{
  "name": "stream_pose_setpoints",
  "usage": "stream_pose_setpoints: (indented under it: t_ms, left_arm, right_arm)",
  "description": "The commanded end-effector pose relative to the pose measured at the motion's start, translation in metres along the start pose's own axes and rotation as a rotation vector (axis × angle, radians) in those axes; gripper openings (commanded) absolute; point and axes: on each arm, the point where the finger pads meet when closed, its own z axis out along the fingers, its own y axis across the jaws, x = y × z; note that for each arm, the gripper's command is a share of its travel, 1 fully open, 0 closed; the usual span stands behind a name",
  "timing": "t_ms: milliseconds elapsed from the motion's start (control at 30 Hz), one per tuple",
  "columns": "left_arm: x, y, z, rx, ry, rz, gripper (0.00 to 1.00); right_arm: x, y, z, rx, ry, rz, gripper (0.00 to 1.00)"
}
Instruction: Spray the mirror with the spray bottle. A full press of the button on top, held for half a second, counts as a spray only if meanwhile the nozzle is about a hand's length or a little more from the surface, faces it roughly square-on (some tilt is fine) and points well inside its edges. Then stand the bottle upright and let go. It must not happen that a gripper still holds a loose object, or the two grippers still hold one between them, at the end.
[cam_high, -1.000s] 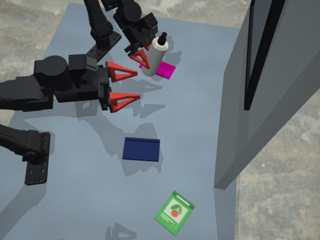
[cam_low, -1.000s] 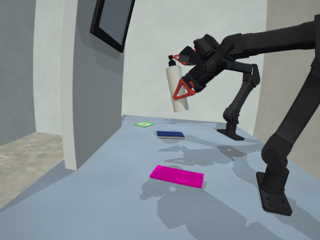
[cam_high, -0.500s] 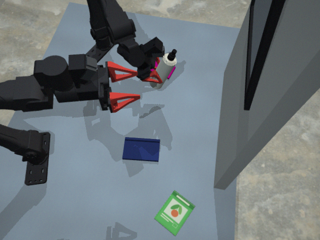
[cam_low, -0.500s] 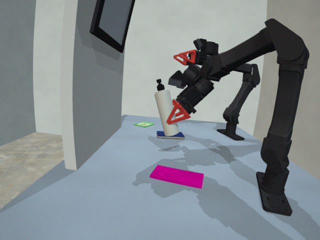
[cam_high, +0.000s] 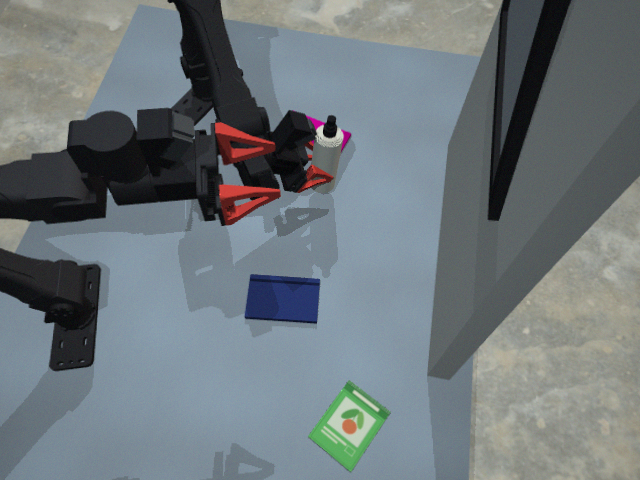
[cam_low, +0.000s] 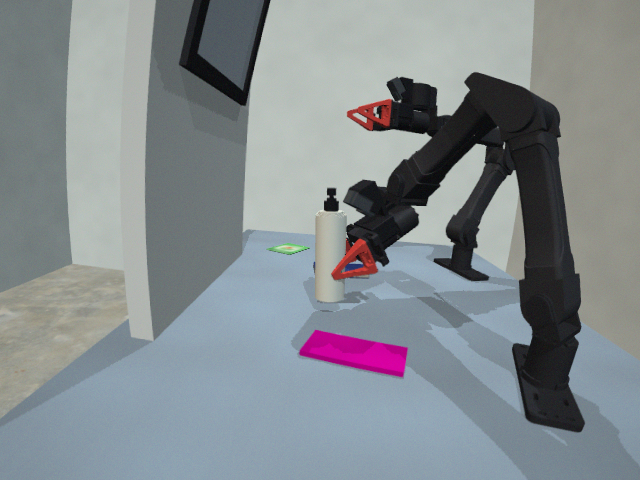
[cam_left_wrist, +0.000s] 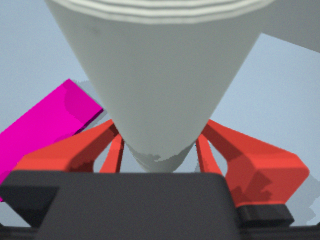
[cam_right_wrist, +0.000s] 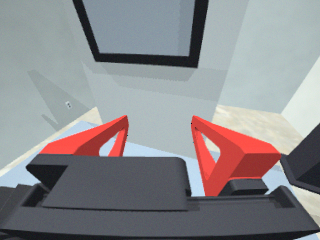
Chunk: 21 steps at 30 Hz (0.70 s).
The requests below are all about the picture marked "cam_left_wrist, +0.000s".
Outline magenta flat rectangular slab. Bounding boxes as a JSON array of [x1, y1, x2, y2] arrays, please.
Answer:
[[0, 79, 104, 184]]

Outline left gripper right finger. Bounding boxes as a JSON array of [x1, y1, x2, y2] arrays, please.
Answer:
[[195, 119, 310, 208]]

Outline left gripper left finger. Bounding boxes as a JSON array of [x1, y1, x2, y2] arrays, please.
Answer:
[[12, 119, 125, 172]]

